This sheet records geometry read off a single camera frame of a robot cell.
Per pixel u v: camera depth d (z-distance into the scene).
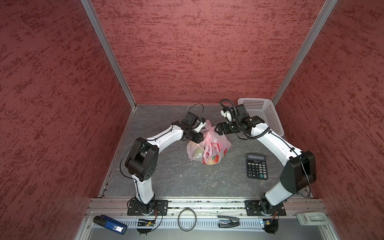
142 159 0.49
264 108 1.14
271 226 0.72
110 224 0.66
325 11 0.72
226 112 0.77
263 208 0.66
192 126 0.75
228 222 0.69
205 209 0.76
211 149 0.85
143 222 0.73
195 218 0.71
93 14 0.73
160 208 0.75
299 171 0.42
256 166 0.87
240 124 0.63
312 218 0.70
